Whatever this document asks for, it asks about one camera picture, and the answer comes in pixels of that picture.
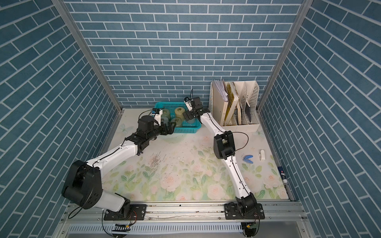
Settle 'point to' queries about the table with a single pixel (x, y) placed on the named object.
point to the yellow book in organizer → (232, 100)
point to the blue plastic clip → (246, 157)
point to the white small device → (262, 155)
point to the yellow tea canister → (179, 112)
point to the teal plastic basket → (172, 111)
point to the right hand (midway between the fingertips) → (191, 110)
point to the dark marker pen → (284, 178)
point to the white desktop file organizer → (245, 117)
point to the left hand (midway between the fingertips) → (173, 123)
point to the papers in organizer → (221, 86)
